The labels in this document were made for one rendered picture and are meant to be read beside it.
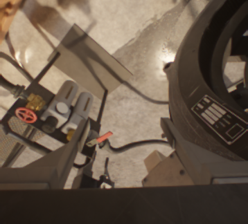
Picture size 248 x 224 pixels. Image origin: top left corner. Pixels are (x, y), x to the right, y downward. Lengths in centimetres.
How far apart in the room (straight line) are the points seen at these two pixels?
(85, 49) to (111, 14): 23
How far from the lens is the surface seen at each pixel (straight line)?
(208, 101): 32
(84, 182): 56
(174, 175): 33
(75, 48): 104
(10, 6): 98
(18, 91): 72
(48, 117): 72
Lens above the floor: 90
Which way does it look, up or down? 49 degrees down
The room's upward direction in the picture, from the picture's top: 172 degrees counter-clockwise
